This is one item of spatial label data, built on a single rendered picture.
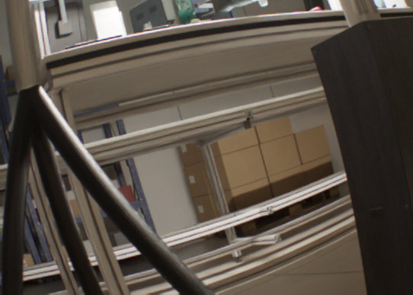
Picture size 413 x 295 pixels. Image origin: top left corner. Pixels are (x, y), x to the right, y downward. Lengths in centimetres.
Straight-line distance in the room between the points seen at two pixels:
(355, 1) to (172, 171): 488
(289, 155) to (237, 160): 54
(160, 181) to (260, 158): 114
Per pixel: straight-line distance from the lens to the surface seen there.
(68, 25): 358
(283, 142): 553
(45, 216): 213
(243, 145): 531
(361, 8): 137
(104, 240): 143
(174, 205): 607
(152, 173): 602
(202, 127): 320
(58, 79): 136
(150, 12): 188
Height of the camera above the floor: 64
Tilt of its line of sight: 4 degrees up
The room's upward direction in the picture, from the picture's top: 16 degrees counter-clockwise
